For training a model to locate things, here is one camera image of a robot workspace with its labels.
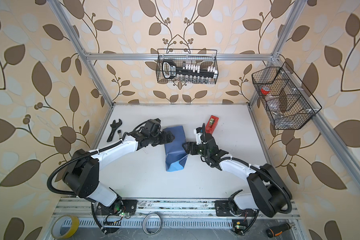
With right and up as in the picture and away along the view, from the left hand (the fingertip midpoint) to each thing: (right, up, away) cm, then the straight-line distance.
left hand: (171, 137), depth 86 cm
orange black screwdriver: (+48, -40, -20) cm, 66 cm away
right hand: (+10, -5, -1) cm, 11 cm away
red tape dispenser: (+27, +8, +15) cm, 32 cm away
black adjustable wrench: (-44, +6, +22) cm, 49 cm away
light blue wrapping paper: (+3, -10, +1) cm, 11 cm away
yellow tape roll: (-50, -37, -19) cm, 65 cm away
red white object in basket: (+52, +27, -6) cm, 59 cm away
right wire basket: (+60, +18, -13) cm, 64 cm away
